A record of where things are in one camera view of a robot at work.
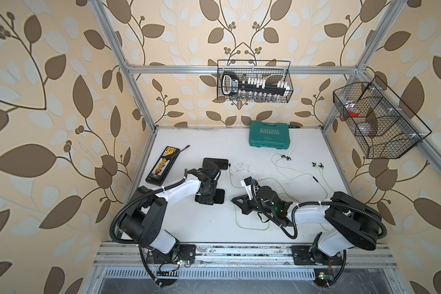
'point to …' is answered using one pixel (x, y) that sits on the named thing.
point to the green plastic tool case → (275, 135)
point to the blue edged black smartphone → (222, 163)
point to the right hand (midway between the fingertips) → (232, 200)
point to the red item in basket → (354, 112)
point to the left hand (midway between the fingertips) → (216, 189)
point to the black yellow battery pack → (160, 169)
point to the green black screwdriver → (295, 127)
